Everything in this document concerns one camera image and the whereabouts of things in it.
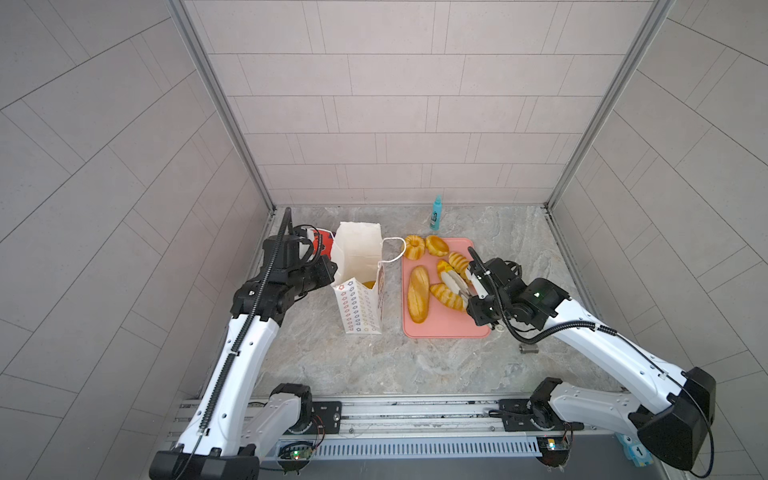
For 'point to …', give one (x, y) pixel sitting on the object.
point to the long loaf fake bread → (418, 293)
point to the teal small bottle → (436, 214)
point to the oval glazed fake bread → (436, 246)
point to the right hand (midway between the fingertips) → (468, 311)
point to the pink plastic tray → (442, 321)
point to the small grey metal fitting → (528, 348)
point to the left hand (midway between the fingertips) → (344, 261)
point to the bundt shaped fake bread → (414, 247)
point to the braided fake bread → (448, 296)
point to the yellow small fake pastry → (444, 266)
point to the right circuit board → (554, 450)
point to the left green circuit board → (295, 452)
